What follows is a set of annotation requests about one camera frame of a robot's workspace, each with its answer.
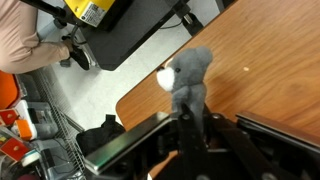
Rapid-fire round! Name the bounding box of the orange container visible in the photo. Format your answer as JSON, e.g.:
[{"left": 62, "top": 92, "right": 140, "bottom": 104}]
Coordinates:
[{"left": 0, "top": 70, "right": 20, "bottom": 110}]

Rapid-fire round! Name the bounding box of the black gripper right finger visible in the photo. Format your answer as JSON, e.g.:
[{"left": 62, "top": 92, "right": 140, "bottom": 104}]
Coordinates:
[{"left": 235, "top": 111, "right": 320, "bottom": 154}]

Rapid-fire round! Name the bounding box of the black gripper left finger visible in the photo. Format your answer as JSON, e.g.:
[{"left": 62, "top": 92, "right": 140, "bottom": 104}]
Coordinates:
[{"left": 83, "top": 111, "right": 173, "bottom": 176}]

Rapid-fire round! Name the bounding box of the red and white box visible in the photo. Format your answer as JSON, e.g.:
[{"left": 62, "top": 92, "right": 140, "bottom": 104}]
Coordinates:
[
  {"left": 0, "top": 108, "right": 19, "bottom": 127},
  {"left": 0, "top": 137, "right": 33, "bottom": 163}
]

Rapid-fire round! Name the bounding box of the yellow emergency stop box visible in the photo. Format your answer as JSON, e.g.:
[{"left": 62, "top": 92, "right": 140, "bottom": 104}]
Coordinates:
[{"left": 63, "top": 0, "right": 116, "bottom": 28}]

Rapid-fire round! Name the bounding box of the small orange box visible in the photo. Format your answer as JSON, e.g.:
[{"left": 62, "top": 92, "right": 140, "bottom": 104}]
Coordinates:
[{"left": 14, "top": 119, "right": 34, "bottom": 141}]

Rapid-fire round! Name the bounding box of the black bag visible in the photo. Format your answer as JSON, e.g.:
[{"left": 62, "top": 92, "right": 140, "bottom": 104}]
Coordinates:
[{"left": 75, "top": 114, "right": 127, "bottom": 158}]

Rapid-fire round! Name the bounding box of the gray plush toy animal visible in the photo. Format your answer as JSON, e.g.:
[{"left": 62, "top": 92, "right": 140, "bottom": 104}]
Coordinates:
[{"left": 155, "top": 45, "right": 214, "bottom": 129}]

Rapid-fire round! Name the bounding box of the metal wire rack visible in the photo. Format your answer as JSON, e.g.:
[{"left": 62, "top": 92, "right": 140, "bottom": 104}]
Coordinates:
[{"left": 31, "top": 66, "right": 88, "bottom": 180}]

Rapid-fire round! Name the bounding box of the black table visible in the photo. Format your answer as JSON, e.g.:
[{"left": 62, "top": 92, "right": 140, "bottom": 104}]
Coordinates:
[{"left": 78, "top": 0, "right": 188, "bottom": 72}]

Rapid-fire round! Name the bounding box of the clear plastic bin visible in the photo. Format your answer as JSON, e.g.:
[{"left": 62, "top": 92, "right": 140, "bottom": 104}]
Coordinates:
[{"left": 28, "top": 101, "right": 60, "bottom": 139}]

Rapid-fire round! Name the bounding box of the black tube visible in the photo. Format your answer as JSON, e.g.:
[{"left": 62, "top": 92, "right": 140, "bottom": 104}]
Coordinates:
[{"left": 21, "top": 0, "right": 79, "bottom": 24}]

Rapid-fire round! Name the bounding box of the person's hand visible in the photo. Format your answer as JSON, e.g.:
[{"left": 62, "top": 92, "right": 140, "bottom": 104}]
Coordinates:
[{"left": 62, "top": 35, "right": 76, "bottom": 54}]

